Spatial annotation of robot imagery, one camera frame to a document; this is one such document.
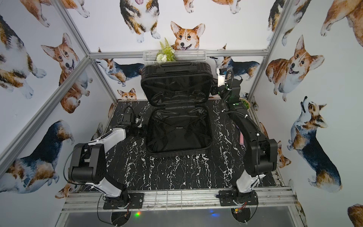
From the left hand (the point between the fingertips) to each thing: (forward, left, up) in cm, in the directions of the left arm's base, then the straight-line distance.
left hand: (152, 129), depth 94 cm
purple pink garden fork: (-6, -59, -6) cm, 60 cm away
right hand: (+13, -36, +32) cm, 49 cm away
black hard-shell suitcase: (+12, -16, -9) cm, 22 cm away
